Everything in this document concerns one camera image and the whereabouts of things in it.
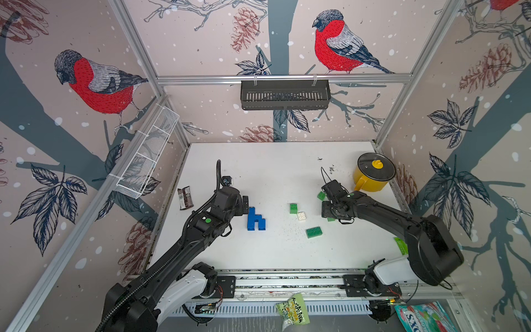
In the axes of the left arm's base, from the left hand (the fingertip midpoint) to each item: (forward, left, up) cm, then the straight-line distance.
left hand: (238, 194), depth 81 cm
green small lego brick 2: (-4, -40, -15) cm, 43 cm away
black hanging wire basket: (+53, -23, +11) cm, 59 cm away
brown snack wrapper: (+7, +28, -16) cm, 33 cm away
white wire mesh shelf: (+5, +43, +3) cm, 44 cm away
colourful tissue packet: (-38, -65, -13) cm, 77 cm away
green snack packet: (-37, -21, -14) cm, 45 cm away
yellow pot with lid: (+16, -62, -7) cm, 64 cm away
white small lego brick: (-3, -27, -14) cm, 30 cm away
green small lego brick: (+1, -23, -13) cm, 27 cm away
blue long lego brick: (-4, -5, -13) cm, 15 cm away
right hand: (0, -40, -13) cm, 42 cm away
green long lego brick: (-10, -31, -14) cm, 36 cm away
